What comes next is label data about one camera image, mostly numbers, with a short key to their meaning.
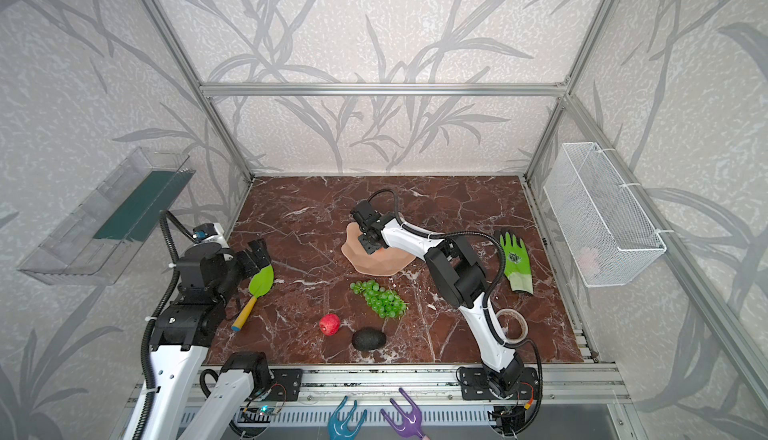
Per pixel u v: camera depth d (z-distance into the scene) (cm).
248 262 63
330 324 79
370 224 75
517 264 94
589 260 72
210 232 60
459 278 55
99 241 64
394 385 76
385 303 84
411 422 69
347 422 69
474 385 73
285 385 72
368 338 77
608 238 61
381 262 94
